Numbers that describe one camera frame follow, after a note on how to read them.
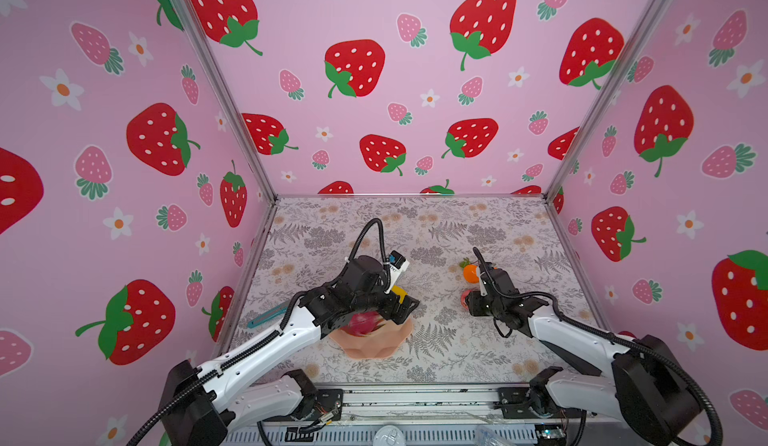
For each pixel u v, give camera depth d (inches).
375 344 32.7
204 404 15.1
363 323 31.5
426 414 28.8
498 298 26.6
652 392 16.3
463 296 36.2
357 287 22.1
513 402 28.9
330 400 29.4
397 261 25.5
